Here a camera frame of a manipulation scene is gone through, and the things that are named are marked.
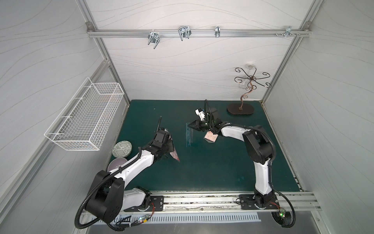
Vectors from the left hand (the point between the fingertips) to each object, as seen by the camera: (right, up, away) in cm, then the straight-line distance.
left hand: (170, 144), depth 88 cm
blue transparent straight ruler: (+12, +5, +2) cm, 13 cm away
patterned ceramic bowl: (-32, -4, +4) cm, 32 cm away
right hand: (+10, +12, +5) cm, 16 cm away
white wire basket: (-39, +16, -18) cm, 46 cm away
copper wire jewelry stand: (+57, +23, +26) cm, 67 cm away
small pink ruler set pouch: (+26, +3, +11) cm, 28 cm away
